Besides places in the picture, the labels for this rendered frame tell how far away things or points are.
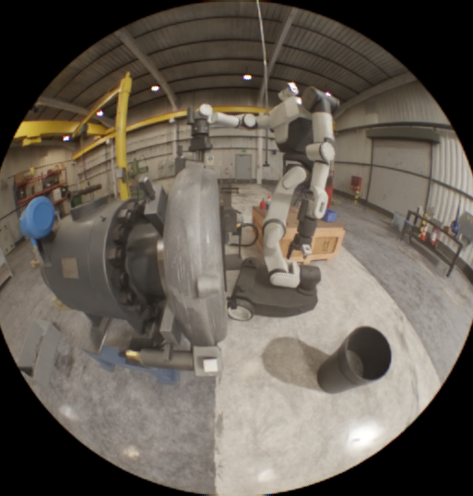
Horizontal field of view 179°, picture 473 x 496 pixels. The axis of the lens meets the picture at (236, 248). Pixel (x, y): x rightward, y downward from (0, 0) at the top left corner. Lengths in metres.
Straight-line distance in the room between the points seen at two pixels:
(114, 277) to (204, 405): 0.78
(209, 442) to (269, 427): 0.31
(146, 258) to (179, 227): 0.29
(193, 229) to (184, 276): 0.09
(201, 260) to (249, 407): 0.84
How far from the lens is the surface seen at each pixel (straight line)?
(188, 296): 0.32
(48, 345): 1.78
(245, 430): 0.97
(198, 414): 0.98
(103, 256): 0.53
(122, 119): 4.49
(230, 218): 0.60
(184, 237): 0.30
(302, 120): 0.83
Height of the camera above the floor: 0.96
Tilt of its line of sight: 29 degrees down
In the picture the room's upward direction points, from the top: straight up
